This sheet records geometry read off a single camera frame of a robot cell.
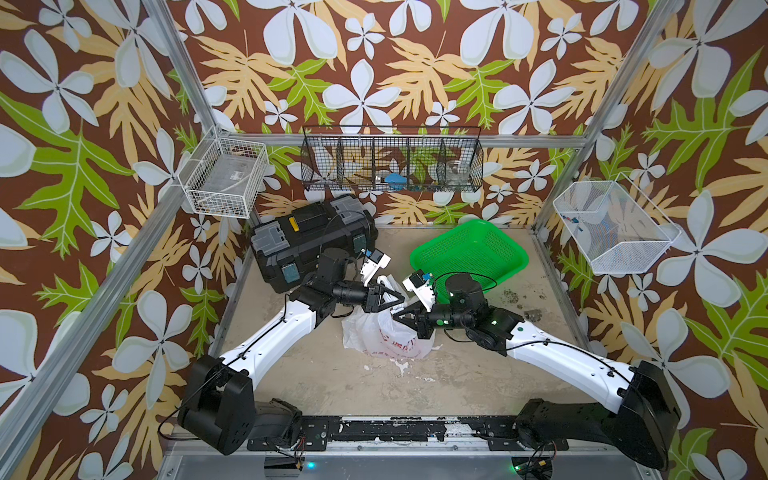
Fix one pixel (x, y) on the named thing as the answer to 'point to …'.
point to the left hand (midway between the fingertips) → (401, 295)
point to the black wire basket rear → (392, 158)
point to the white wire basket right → (614, 227)
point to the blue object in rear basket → (396, 181)
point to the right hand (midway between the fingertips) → (394, 316)
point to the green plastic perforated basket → (475, 247)
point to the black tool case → (287, 251)
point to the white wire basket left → (222, 176)
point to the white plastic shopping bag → (381, 334)
